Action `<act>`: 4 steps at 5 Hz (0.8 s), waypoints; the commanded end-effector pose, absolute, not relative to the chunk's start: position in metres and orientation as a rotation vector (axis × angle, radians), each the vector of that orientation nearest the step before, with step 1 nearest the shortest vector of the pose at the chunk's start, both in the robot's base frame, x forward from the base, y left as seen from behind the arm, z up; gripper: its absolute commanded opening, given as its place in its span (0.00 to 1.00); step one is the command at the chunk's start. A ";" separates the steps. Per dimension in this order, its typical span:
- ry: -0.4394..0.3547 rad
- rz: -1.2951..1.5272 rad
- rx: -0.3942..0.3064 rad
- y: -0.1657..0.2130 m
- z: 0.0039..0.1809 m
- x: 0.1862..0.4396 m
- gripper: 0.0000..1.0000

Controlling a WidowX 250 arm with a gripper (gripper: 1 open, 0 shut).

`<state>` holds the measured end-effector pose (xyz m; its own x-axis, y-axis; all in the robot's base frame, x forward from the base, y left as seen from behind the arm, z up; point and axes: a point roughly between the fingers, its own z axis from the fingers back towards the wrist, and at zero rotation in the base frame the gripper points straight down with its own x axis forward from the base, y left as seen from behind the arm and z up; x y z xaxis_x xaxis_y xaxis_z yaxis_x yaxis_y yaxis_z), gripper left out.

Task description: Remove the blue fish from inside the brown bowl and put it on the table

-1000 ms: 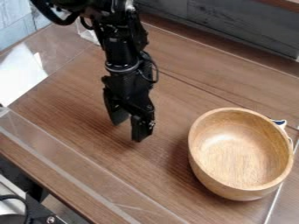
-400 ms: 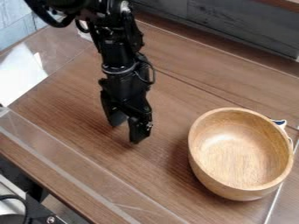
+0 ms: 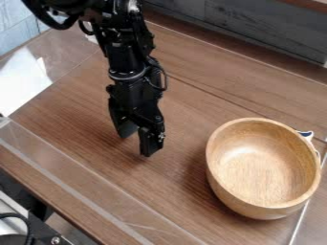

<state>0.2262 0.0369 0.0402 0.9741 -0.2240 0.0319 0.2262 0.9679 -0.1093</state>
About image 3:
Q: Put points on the brown wooden bowl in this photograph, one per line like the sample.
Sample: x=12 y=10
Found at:
x=263 y=168

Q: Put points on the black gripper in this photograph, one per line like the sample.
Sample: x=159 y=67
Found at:
x=133 y=110

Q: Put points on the black metal table mount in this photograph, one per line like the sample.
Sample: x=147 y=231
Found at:
x=28 y=221

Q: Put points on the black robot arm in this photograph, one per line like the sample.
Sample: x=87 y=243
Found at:
x=115 y=22

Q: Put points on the clear acrylic front barrier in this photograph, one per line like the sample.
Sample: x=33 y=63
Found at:
x=107 y=213

